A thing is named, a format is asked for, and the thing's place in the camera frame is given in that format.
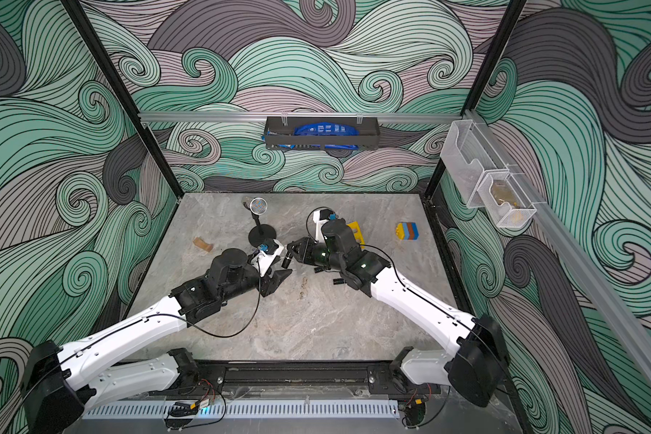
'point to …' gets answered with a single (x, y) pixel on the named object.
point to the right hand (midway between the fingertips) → (293, 246)
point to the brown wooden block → (199, 242)
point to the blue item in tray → (328, 129)
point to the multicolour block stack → (407, 231)
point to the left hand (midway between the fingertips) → (286, 260)
